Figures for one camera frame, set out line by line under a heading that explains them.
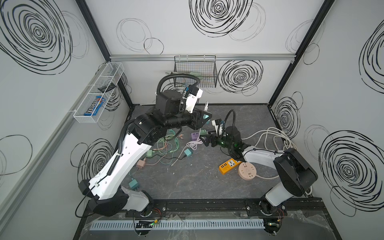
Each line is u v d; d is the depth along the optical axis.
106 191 0.37
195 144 0.84
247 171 0.84
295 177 0.45
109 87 0.80
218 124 0.75
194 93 0.49
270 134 1.03
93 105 0.71
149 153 0.91
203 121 0.54
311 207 0.75
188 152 0.91
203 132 0.96
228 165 0.86
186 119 0.49
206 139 0.76
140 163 0.87
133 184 0.80
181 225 0.96
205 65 0.94
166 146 0.96
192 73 0.92
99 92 0.79
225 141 0.74
